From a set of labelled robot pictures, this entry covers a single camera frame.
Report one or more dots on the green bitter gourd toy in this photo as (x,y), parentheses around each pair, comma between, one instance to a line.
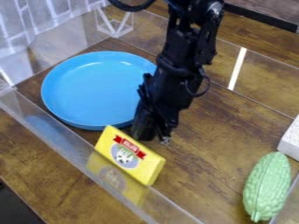
(267,186)

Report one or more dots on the clear acrylic back wall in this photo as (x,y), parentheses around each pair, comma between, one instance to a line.
(257,77)

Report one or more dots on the white foam block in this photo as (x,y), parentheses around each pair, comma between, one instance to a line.
(288,143)

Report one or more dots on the blue round tray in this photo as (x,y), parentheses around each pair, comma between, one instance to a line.
(89,89)

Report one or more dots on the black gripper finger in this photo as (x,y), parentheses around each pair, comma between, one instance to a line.
(143,130)

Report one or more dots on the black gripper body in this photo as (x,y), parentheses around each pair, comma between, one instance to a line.
(168,91)

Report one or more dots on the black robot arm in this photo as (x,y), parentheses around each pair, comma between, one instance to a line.
(189,44)

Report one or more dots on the yellow butter block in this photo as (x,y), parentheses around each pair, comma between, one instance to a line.
(129,155)

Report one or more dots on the clear acrylic wall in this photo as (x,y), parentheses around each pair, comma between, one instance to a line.
(257,77)
(144,201)

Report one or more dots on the clear acrylic front wall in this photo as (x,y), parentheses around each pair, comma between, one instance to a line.
(144,201)

